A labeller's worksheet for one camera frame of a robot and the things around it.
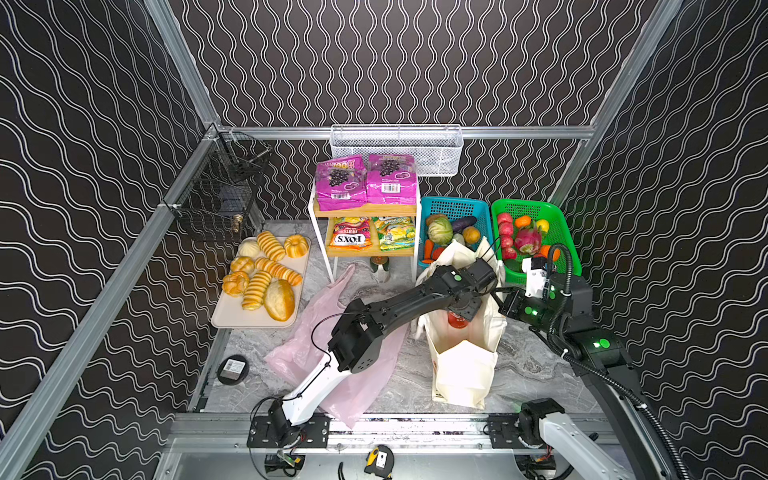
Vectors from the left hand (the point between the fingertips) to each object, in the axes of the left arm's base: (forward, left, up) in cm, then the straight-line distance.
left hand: (478, 311), depth 84 cm
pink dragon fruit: (+31, -23, -3) cm, 38 cm away
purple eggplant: (+42, -1, -6) cm, 43 cm away
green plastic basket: (+48, -33, -4) cm, 59 cm away
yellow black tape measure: (-35, +26, -8) cm, 44 cm away
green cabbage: (+33, +8, 0) cm, 34 cm away
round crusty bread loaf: (+4, +59, -3) cm, 59 cm away
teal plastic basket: (+47, +1, -3) cm, 47 cm away
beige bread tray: (+2, +76, -8) cm, 77 cm away
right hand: (-3, 0, +14) cm, 14 cm away
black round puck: (-16, +68, -8) cm, 71 cm away
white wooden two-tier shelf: (+11, +42, +24) cm, 49 cm away
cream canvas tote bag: (-20, +8, +15) cm, 26 cm away
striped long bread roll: (+9, +69, -6) cm, 70 cm away
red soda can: (0, +5, -5) cm, 7 cm away
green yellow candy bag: (+22, +24, +9) cm, 34 cm away
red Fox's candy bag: (+21, +37, +9) cm, 44 cm away
